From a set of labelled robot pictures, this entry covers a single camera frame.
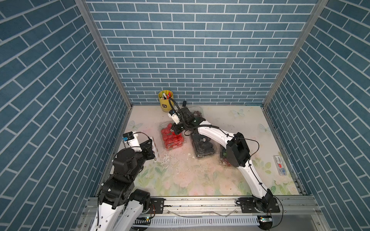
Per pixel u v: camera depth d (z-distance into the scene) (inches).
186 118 29.0
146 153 22.7
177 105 28.4
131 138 21.7
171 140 36.8
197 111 42.1
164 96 43.7
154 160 23.1
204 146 35.7
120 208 17.5
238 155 23.0
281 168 34.1
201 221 30.3
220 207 29.6
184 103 45.5
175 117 33.3
